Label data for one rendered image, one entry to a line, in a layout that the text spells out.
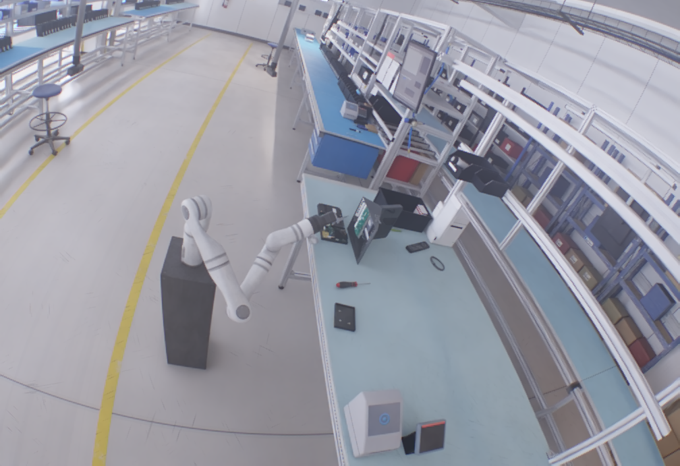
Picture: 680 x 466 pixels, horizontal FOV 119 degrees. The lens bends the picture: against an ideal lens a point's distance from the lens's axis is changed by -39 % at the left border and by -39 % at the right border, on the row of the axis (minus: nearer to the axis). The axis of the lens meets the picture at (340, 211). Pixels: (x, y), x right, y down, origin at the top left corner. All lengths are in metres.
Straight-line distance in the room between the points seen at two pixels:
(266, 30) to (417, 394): 12.00
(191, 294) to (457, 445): 1.19
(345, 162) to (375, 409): 2.49
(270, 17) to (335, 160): 9.72
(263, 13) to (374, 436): 12.15
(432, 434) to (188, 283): 1.06
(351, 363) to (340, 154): 2.23
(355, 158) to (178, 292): 2.16
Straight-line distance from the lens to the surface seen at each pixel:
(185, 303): 1.52
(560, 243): 4.94
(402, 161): 3.29
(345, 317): 1.25
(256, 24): 12.39
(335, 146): 3.00
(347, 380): 1.12
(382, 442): 0.99
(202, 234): 1.22
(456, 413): 1.29
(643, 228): 0.86
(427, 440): 1.05
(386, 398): 0.97
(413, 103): 2.58
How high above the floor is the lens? 1.93
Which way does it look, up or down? 32 degrees down
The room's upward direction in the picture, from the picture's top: 25 degrees clockwise
